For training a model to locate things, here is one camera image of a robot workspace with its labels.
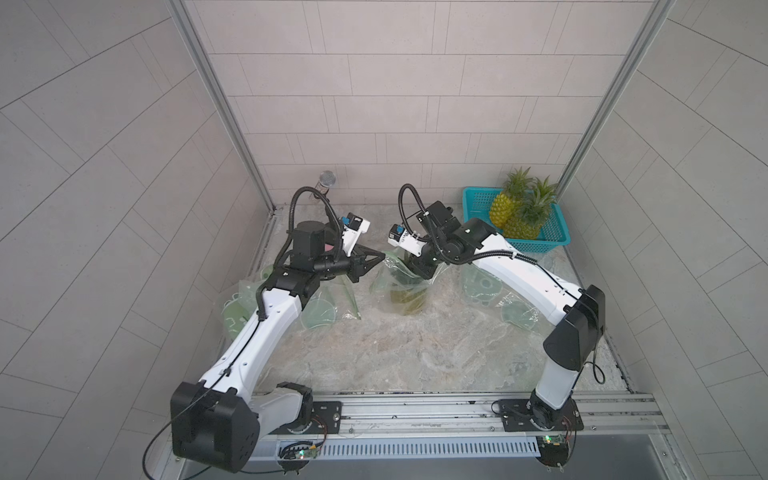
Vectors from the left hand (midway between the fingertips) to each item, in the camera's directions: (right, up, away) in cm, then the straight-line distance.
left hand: (385, 256), depth 71 cm
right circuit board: (+39, -45, -3) cm, 60 cm away
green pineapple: (+44, +13, +18) cm, 50 cm away
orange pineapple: (+47, +18, +18) cm, 54 cm away
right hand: (+6, -3, +8) cm, 10 cm away
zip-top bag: (-18, -15, +20) cm, 31 cm away
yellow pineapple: (+40, +15, +31) cm, 52 cm away
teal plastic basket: (+57, +5, +30) cm, 64 cm away
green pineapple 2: (+6, -9, +4) cm, 12 cm away
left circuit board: (-19, -44, -6) cm, 49 cm away
